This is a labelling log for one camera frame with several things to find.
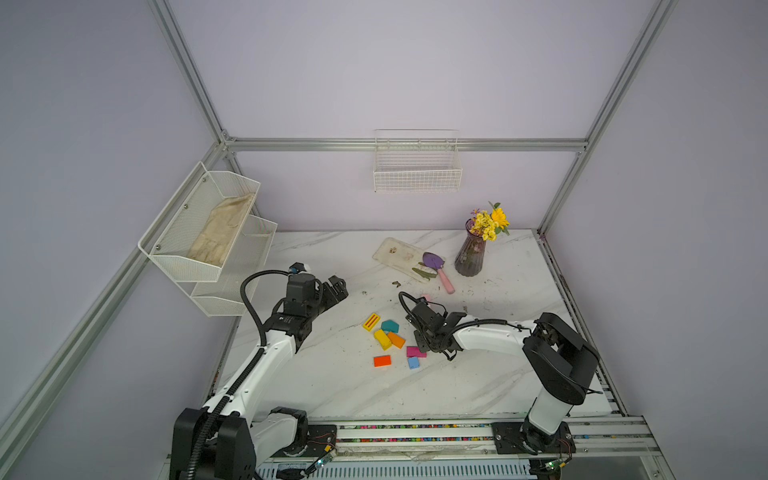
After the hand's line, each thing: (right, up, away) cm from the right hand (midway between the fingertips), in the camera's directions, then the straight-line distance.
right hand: (424, 335), depth 92 cm
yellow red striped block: (-17, +4, +2) cm, 17 cm away
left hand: (-27, +15, -8) cm, 32 cm away
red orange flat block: (-13, -6, -4) cm, 15 cm away
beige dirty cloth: (-5, +24, +20) cm, 32 cm away
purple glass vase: (+17, +26, +7) cm, 32 cm away
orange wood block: (-9, -1, -1) cm, 9 cm away
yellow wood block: (-13, -1, -2) cm, 13 cm away
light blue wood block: (-3, -6, -6) cm, 9 cm away
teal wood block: (-11, +3, +2) cm, 11 cm away
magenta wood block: (-3, -4, -4) cm, 6 cm away
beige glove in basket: (-57, +32, -11) cm, 67 cm away
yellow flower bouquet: (+20, +35, -3) cm, 40 cm away
